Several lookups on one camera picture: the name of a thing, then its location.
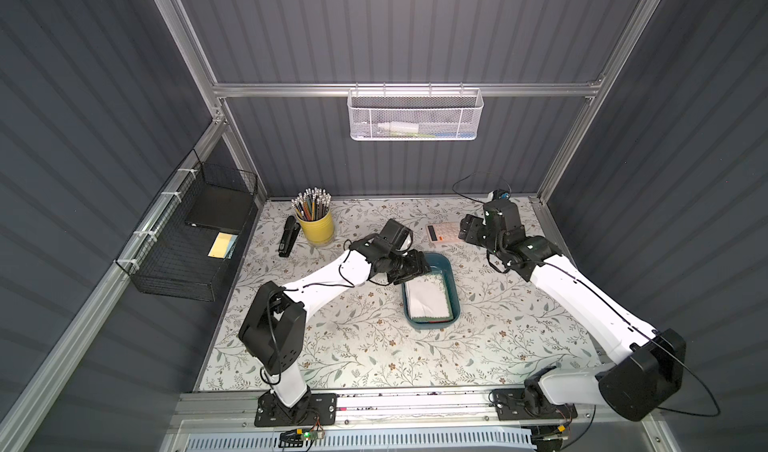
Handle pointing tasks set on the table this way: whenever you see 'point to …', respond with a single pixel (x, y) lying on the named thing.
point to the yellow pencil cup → (317, 232)
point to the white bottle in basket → (398, 127)
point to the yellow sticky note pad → (223, 246)
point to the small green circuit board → (295, 438)
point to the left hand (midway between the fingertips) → (429, 275)
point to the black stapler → (289, 236)
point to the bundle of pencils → (311, 204)
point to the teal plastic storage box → (446, 263)
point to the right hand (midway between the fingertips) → (471, 225)
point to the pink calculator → (444, 231)
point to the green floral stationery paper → (427, 300)
